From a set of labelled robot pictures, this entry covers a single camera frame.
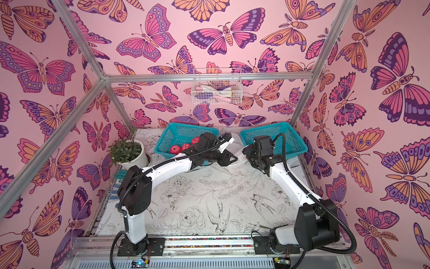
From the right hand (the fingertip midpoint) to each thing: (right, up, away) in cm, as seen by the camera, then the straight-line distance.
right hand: (246, 150), depth 86 cm
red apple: (-41, 0, +17) cm, 44 cm away
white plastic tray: (-4, +1, +14) cm, 14 cm away
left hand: (-5, -3, -3) cm, 7 cm away
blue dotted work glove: (-71, -24, +4) cm, 75 cm away
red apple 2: (-35, +2, +17) cm, 39 cm away
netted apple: (-29, +5, +20) cm, 36 cm away
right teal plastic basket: (+34, +2, +21) cm, 40 cm away
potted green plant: (-61, -2, 0) cm, 61 cm away
